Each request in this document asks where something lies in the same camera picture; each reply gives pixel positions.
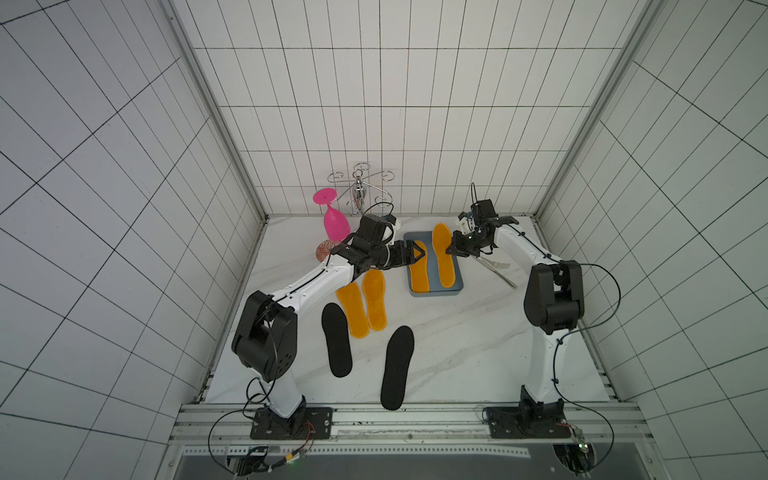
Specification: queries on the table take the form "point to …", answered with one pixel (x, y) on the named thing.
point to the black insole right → (397, 367)
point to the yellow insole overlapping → (419, 275)
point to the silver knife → (495, 270)
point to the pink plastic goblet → (336, 222)
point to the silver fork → (496, 264)
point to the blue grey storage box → (436, 286)
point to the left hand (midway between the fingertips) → (412, 260)
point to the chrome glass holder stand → (365, 191)
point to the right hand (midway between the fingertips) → (437, 249)
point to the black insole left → (335, 326)
